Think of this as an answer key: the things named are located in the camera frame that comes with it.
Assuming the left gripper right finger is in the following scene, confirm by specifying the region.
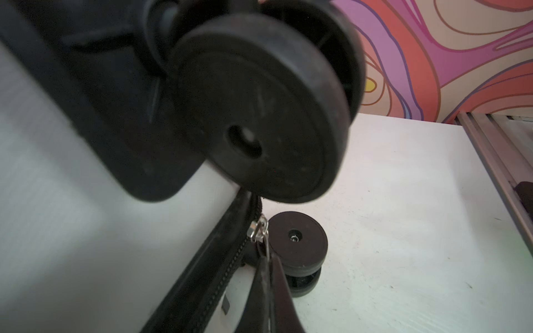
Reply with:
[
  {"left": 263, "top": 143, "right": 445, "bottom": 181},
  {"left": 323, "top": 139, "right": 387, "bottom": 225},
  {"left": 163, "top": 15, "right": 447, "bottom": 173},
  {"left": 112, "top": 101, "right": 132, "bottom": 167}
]
[{"left": 269, "top": 255, "right": 305, "bottom": 332}]

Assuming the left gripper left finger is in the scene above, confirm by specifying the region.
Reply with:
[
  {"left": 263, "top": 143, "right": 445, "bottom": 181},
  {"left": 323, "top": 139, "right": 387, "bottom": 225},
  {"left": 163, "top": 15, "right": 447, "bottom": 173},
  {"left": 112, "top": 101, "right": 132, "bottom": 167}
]
[{"left": 235, "top": 257, "right": 271, "bottom": 333}]

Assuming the black white suitcase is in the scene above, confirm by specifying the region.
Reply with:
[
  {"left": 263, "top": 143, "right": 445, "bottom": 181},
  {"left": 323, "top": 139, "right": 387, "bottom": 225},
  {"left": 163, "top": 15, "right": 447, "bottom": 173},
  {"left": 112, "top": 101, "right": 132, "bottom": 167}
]
[{"left": 1, "top": 1, "right": 366, "bottom": 332}]

